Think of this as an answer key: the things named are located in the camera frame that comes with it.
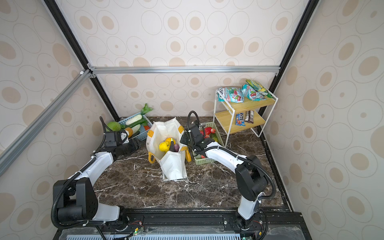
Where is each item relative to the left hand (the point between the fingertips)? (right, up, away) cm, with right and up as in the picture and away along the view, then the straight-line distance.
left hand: (144, 141), depth 87 cm
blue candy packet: (+59, +13, +9) cm, 61 cm away
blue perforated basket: (-5, +4, +15) cm, 16 cm away
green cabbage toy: (-24, +9, +12) cm, 28 cm away
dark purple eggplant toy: (+15, -4, +7) cm, 17 cm away
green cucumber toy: (-9, +12, +23) cm, 27 cm away
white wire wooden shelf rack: (+51, +13, -7) cm, 53 cm away
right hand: (+23, +3, 0) cm, 23 cm away
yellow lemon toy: (+11, -4, +5) cm, 13 cm away
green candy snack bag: (+51, +26, -4) cm, 58 cm away
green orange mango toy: (+43, +2, +16) cm, 46 cm away
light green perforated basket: (+34, -11, +2) cm, 36 cm away
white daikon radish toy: (-9, +21, +25) cm, 34 cm away
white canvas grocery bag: (+17, -13, -3) cm, 22 cm away
